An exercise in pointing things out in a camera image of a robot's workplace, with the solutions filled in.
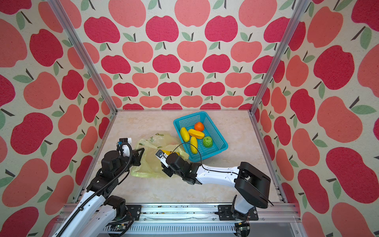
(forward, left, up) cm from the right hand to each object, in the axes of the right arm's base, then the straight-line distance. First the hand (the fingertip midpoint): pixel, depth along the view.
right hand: (164, 162), depth 80 cm
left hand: (+1, +10, +8) cm, 12 cm away
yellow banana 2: (+21, -14, -8) cm, 26 cm away
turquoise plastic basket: (+30, -26, -6) cm, 40 cm away
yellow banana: (+26, -18, -8) cm, 32 cm away
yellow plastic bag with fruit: (-3, +6, +2) cm, 7 cm away
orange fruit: (+32, -18, -7) cm, 38 cm away
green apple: (+20, -24, -6) cm, 32 cm away
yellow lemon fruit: (+25, -8, -7) cm, 27 cm away
